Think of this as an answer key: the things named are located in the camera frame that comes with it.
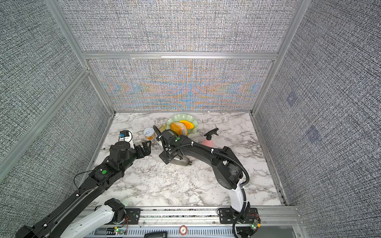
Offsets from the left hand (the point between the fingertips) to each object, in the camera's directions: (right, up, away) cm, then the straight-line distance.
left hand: (147, 142), depth 75 cm
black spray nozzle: (+33, +3, +10) cm, 35 cm away
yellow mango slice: (+21, +9, +31) cm, 38 cm away
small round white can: (-6, +3, +25) cm, 26 cm away
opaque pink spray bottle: (+33, -2, +12) cm, 35 cm away
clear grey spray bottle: (+15, -14, +18) cm, 27 cm away
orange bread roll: (+15, +6, +24) cm, 29 cm away
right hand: (+9, -6, +12) cm, 16 cm away
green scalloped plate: (+15, +15, +35) cm, 40 cm away
